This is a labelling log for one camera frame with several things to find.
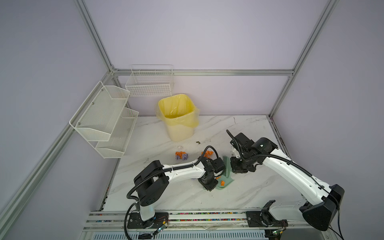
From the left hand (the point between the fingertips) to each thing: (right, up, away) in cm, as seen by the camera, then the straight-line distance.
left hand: (207, 186), depth 81 cm
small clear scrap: (-17, +19, +20) cm, 32 cm away
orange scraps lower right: (+9, +1, +3) cm, 10 cm away
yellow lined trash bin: (-15, +40, +4) cm, 43 cm away
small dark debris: (-5, +22, +24) cm, 33 cm away
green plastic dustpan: (+12, +2, +4) cm, 13 cm away
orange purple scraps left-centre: (-16, +14, +17) cm, 28 cm away
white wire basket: (-36, +63, +15) cm, 74 cm away
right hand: (+11, +11, -8) cm, 18 cm away
